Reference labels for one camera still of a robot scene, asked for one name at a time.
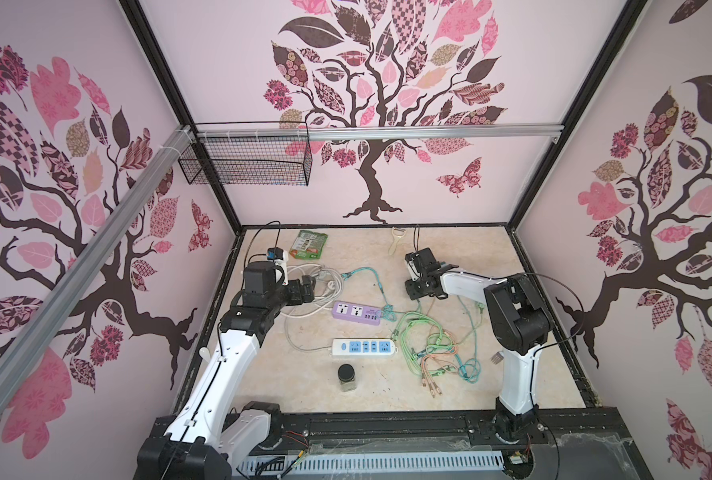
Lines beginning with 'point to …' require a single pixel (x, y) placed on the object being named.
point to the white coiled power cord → (329, 285)
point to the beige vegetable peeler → (397, 233)
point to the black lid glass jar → (346, 375)
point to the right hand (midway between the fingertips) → (414, 283)
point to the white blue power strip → (363, 347)
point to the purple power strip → (356, 312)
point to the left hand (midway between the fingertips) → (301, 285)
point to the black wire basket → (251, 162)
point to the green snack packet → (308, 245)
